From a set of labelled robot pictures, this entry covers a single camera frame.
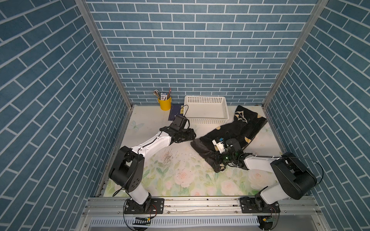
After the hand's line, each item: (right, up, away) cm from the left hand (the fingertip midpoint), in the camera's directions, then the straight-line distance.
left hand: (197, 136), depth 87 cm
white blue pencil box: (-24, +27, +18) cm, 40 cm away
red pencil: (-21, +31, +25) cm, 45 cm away
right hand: (+9, -13, +1) cm, 16 cm away
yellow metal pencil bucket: (-24, +22, +27) cm, 42 cm away
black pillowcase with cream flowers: (+37, +5, +20) cm, 42 cm away
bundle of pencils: (-29, +29, +20) cm, 46 cm away
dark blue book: (-17, +17, +32) cm, 40 cm away
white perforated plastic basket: (+9, +18, +30) cm, 36 cm away
